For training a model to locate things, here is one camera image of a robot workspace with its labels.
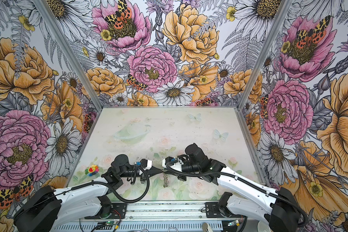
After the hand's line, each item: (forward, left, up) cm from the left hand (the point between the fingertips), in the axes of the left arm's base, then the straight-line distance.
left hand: (162, 172), depth 73 cm
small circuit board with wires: (-20, +27, -16) cm, 37 cm away
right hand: (-1, -3, +2) cm, 4 cm away
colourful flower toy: (+7, +43, -14) cm, 45 cm away
